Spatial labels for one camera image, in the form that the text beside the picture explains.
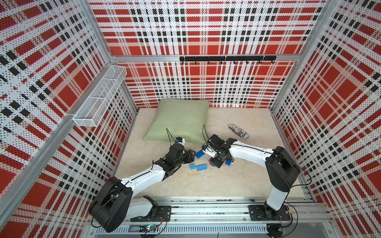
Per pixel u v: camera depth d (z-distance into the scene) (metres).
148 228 0.69
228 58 0.91
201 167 0.88
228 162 0.90
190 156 0.77
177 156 0.67
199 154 0.93
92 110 0.92
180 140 0.78
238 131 1.04
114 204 0.41
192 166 0.88
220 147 0.67
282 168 0.48
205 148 0.82
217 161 0.78
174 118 0.99
